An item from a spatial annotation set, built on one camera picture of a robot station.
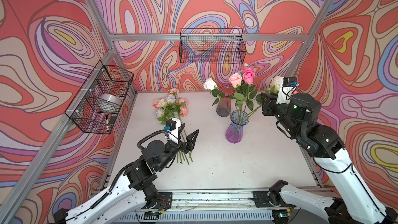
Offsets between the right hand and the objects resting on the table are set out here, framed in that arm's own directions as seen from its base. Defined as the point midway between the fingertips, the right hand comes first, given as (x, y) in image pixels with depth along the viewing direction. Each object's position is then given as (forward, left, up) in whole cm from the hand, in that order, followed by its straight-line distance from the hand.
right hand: (266, 98), depth 61 cm
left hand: (-7, +30, -9) cm, 32 cm away
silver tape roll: (+6, +69, -6) cm, 69 cm away
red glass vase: (+22, +11, -32) cm, 40 cm away
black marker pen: (0, +71, -14) cm, 72 cm away
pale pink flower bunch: (+28, +46, -38) cm, 66 cm away
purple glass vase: (+5, +6, -22) cm, 23 cm away
